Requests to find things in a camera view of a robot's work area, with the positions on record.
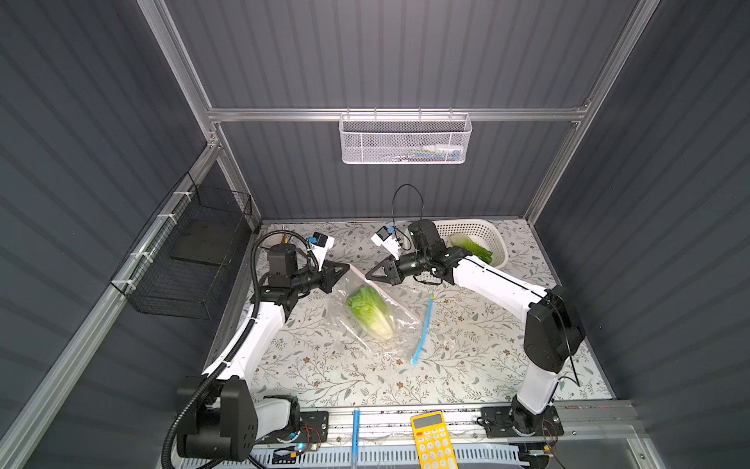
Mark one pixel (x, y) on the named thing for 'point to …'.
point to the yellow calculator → (434, 445)
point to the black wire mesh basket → (178, 264)
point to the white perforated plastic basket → (483, 232)
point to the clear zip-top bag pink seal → (352, 279)
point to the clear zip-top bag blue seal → (410, 305)
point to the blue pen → (355, 437)
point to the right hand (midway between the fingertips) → (372, 276)
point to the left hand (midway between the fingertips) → (349, 268)
